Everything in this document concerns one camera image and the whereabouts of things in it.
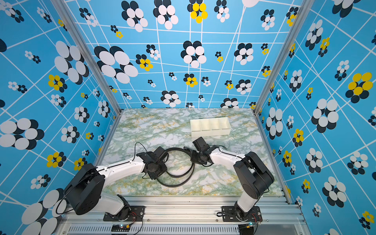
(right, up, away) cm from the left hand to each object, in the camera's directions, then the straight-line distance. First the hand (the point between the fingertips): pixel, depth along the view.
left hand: (168, 170), depth 87 cm
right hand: (+15, +6, +4) cm, 17 cm away
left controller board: (-22, -24, -15) cm, 35 cm away
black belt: (+14, +2, +2) cm, 15 cm away
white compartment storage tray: (+28, +25, +22) cm, 44 cm away
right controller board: (+41, -23, -17) cm, 50 cm away
